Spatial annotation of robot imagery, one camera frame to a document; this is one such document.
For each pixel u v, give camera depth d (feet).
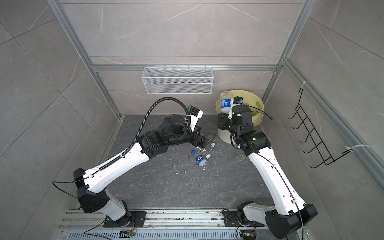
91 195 1.33
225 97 2.36
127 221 2.34
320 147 2.11
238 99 1.87
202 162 2.97
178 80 3.30
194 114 1.77
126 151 1.46
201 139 1.81
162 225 2.39
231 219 2.39
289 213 1.21
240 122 1.55
